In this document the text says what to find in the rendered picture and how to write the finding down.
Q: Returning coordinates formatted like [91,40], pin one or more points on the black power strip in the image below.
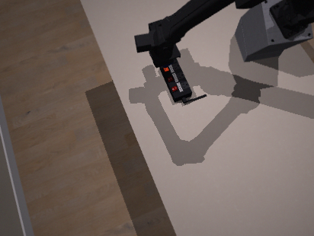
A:
[177,83]

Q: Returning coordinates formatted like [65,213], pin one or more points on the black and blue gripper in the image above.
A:
[164,58]

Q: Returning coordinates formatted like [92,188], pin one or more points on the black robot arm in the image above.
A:
[166,32]

